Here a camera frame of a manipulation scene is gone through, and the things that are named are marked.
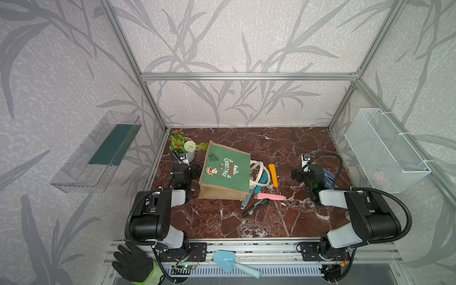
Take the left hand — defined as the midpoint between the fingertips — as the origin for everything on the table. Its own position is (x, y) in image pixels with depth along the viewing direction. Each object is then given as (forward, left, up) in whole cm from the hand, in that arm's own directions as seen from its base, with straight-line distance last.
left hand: (188, 163), depth 94 cm
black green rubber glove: (-45, +13, -6) cm, 47 cm away
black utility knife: (-19, -39, -5) cm, 44 cm away
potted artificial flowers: (+7, +3, +8) cm, 11 cm away
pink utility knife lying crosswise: (-15, -38, -6) cm, 41 cm away
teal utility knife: (-6, -41, -6) cm, 42 cm away
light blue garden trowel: (-43, -22, -7) cm, 48 cm away
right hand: (0, -61, 0) cm, 61 cm away
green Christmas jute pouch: (-9, -21, +4) cm, 23 cm away
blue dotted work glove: (-6, -77, -6) cm, 77 cm away
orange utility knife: (-3, -46, -6) cm, 47 cm away
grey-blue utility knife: (-19, -30, -6) cm, 36 cm away
